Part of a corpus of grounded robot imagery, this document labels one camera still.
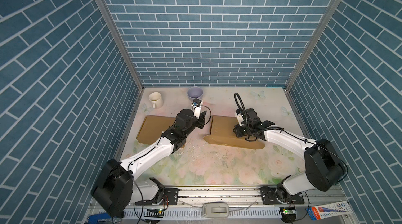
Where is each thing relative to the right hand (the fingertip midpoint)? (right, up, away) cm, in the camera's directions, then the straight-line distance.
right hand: (233, 128), depth 89 cm
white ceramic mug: (-49, +17, +14) cm, 54 cm away
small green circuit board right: (+24, -37, -16) cm, 47 cm away
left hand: (-17, +11, -9) cm, 22 cm away
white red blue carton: (+36, -34, -20) cm, 54 cm away
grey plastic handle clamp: (-11, -33, -21) cm, 40 cm away
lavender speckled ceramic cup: (-24, +22, +22) cm, 40 cm away
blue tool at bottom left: (-64, -35, -23) cm, 76 cm away
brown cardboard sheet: (-7, -2, -1) cm, 7 cm away
